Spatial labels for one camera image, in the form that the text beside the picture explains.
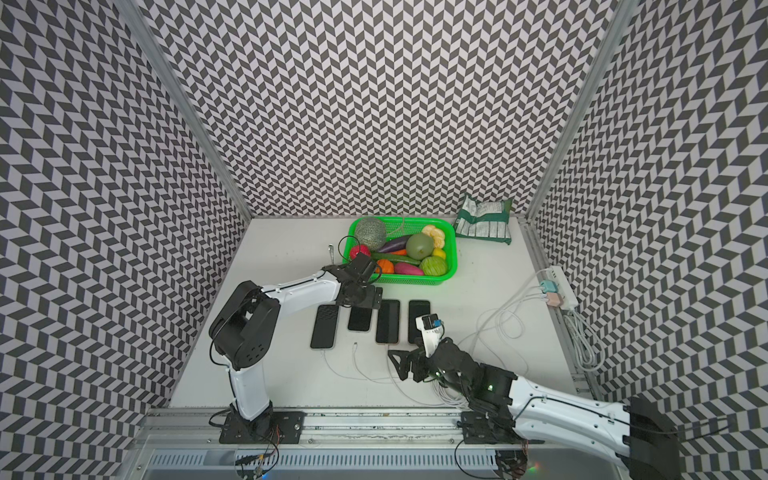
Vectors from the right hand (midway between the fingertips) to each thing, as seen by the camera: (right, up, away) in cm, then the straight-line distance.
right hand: (404, 353), depth 75 cm
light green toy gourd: (+10, +21, +18) cm, 29 cm away
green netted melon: (-11, +32, +23) cm, 41 cm away
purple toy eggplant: (-2, +28, +27) cm, 39 cm away
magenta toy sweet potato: (+1, +20, +20) cm, 28 cm away
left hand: (-12, +10, +19) cm, 24 cm away
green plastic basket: (+13, +34, +31) cm, 47 cm away
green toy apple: (+6, +27, +24) cm, 37 cm away
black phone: (-24, +3, +16) cm, 29 cm away
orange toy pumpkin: (-5, +21, +21) cm, 30 cm away
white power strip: (+52, +18, +24) cm, 60 cm away
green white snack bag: (+30, +36, +33) cm, 57 cm away
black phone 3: (+4, +7, +19) cm, 21 cm away
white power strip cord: (+55, -2, +13) cm, 57 cm away
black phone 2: (-14, +5, +16) cm, 21 cm away
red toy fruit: (-14, +26, +24) cm, 38 cm away
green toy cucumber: (-2, +23, +24) cm, 33 cm away
